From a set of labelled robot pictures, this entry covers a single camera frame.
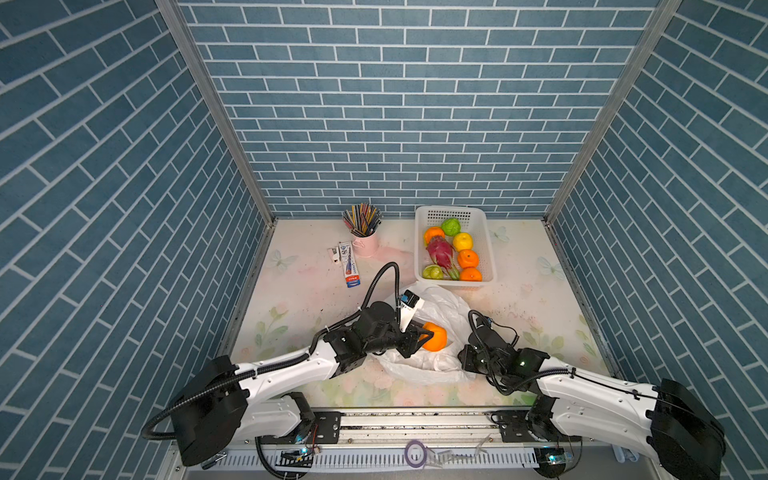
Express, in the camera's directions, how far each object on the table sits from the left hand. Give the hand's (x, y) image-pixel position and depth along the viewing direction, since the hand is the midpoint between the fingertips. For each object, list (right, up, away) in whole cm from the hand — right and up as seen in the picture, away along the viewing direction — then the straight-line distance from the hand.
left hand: (429, 334), depth 75 cm
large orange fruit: (+16, +13, +23) cm, 31 cm away
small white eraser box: (-31, +20, +33) cm, 49 cm away
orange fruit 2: (+4, +28, +33) cm, 43 cm away
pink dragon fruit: (+7, +20, +26) cm, 34 cm away
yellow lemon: (+15, +24, +30) cm, 41 cm away
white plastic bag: (+4, -11, +5) cm, 13 cm away
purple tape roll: (-3, -29, -6) cm, 29 cm away
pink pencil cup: (-19, +22, +28) cm, 41 cm away
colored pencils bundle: (-20, +32, +27) cm, 46 cm away
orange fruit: (+3, -1, 0) cm, 3 cm away
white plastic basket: (+20, +32, +37) cm, 53 cm away
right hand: (+8, -8, +9) cm, 14 cm away
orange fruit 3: (+16, +18, +27) cm, 36 cm away
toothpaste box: (-24, +12, +26) cm, 37 cm away
